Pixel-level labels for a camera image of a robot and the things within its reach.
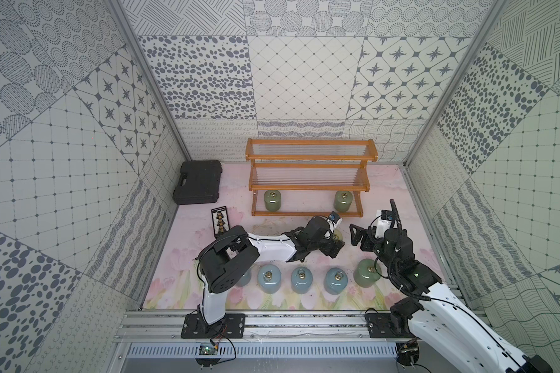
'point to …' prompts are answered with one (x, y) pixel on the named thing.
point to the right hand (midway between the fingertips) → (363, 229)
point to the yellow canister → (337, 235)
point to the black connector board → (220, 220)
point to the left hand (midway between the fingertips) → (345, 242)
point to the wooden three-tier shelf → (309, 177)
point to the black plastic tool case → (199, 182)
